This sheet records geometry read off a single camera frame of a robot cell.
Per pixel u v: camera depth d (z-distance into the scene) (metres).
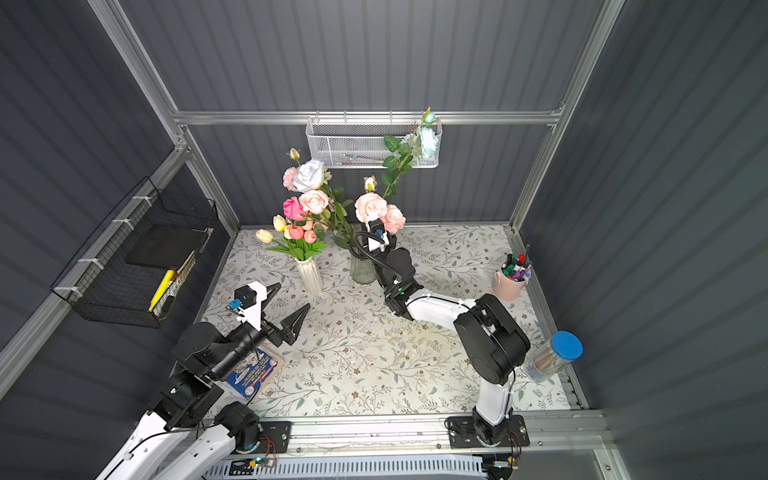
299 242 0.82
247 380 0.81
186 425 0.48
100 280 0.65
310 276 0.92
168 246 0.76
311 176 0.67
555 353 0.68
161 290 0.71
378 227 0.65
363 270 1.09
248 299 0.51
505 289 0.96
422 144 0.72
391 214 0.73
